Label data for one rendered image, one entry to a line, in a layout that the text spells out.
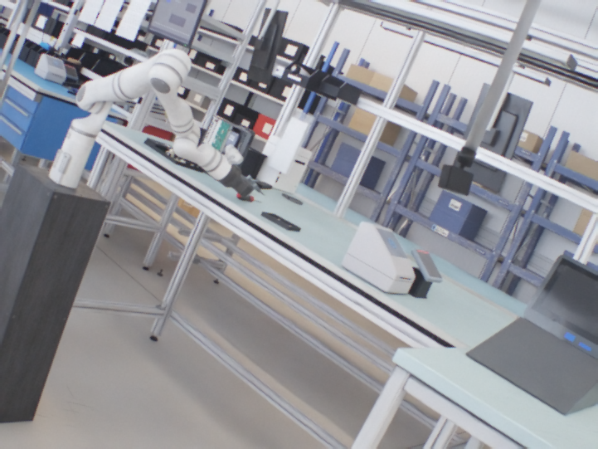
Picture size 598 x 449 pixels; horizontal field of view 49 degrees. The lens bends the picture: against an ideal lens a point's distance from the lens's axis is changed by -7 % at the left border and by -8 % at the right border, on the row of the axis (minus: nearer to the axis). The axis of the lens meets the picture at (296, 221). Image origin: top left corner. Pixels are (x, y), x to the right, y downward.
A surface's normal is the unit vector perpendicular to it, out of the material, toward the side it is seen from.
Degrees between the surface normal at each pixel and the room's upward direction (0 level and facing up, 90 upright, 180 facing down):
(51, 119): 90
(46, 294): 90
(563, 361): 24
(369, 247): 90
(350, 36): 90
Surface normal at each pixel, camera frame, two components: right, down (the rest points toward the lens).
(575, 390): 0.13, -0.89
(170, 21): -0.32, 0.20
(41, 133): 0.69, 0.40
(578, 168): -0.59, -0.15
